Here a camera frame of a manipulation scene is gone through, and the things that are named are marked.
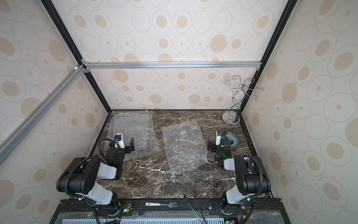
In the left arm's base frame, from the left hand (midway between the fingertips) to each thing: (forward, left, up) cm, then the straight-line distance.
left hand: (128, 136), depth 89 cm
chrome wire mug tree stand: (+26, -75, -9) cm, 80 cm away
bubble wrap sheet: (0, -37, -11) cm, 38 cm away
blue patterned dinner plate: (+7, -71, -10) cm, 72 cm away
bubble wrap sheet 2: (+19, +2, -11) cm, 22 cm away
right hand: (+1, -62, -6) cm, 62 cm away
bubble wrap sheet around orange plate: (+18, 0, -11) cm, 21 cm away
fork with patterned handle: (-37, -29, -11) cm, 48 cm away
